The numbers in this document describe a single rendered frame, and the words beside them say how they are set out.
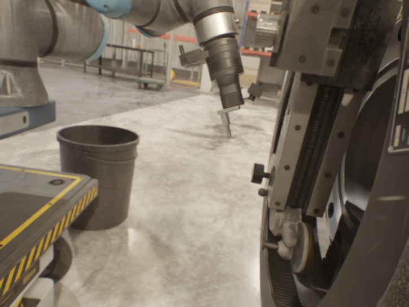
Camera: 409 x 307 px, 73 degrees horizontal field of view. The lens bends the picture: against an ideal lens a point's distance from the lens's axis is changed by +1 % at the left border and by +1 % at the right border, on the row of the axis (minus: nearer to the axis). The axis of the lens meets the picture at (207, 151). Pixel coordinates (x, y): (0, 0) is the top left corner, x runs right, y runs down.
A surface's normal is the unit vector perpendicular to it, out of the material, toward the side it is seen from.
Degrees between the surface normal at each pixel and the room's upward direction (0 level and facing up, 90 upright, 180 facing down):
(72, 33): 95
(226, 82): 94
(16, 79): 70
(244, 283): 0
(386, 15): 94
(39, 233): 0
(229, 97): 84
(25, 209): 0
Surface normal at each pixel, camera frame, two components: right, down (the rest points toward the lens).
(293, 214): 0.00, -0.42
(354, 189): 0.04, -0.62
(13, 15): 0.86, 0.27
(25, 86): 0.89, -0.08
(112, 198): 0.72, 0.35
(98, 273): 0.15, -0.94
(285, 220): -0.07, -0.13
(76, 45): 0.76, 0.62
